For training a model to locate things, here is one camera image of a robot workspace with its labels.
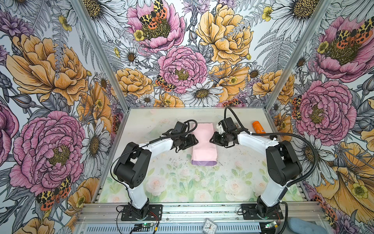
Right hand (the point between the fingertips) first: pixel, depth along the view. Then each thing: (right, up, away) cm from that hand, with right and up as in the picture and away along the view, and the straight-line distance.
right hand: (212, 145), depth 92 cm
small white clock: (-4, -34, -23) cm, 42 cm away
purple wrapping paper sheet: (-5, -4, -3) cm, 7 cm away
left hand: (-11, -1, 0) cm, 11 cm away
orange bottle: (+35, +10, +12) cm, 38 cm away
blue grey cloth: (+37, -34, -23) cm, 56 cm away
